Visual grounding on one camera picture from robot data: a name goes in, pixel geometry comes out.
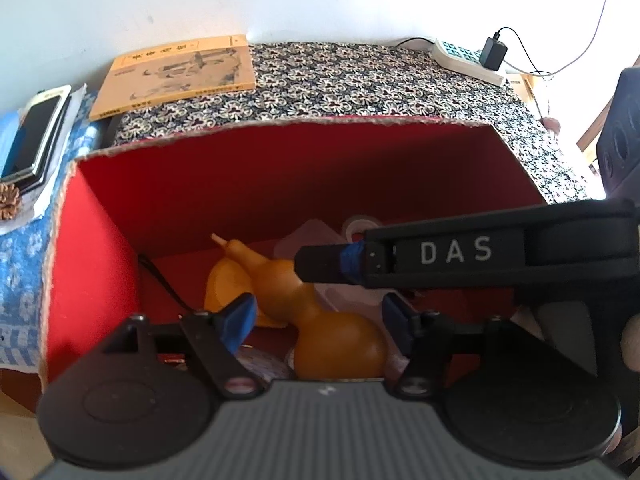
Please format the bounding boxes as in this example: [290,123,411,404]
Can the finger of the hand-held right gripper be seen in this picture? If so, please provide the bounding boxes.
[294,230,398,290]

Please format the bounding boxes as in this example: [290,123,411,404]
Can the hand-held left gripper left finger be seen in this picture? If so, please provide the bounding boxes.
[102,292,262,397]

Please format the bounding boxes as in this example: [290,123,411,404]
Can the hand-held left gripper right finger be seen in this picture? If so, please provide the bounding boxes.
[381,292,531,397]

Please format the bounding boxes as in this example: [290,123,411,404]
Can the brown gourd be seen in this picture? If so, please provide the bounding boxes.
[211,233,390,380]

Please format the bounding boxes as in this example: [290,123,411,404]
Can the red cardboard box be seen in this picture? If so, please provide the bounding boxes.
[39,116,556,391]

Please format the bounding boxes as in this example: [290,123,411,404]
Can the yellow plastic object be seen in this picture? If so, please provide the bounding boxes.
[204,259,288,328]

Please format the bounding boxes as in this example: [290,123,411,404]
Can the small clear tape roll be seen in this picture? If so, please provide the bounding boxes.
[344,214,382,241]

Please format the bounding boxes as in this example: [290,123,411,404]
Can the brown paper parcel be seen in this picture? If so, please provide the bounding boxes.
[505,74,538,106]

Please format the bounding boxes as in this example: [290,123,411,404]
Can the dark floral cloth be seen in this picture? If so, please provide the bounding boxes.
[112,40,591,206]

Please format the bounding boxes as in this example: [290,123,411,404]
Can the black charger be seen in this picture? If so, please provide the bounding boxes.
[480,30,510,72]

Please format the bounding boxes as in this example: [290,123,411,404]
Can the white power strip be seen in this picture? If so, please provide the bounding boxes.
[431,37,506,86]

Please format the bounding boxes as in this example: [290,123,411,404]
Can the blue floral cloth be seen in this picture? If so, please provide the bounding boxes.
[0,87,118,373]

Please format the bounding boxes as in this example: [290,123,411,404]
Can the yellow book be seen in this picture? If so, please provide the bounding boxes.
[89,34,257,122]

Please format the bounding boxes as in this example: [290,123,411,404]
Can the black strap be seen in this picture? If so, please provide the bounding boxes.
[137,252,196,318]

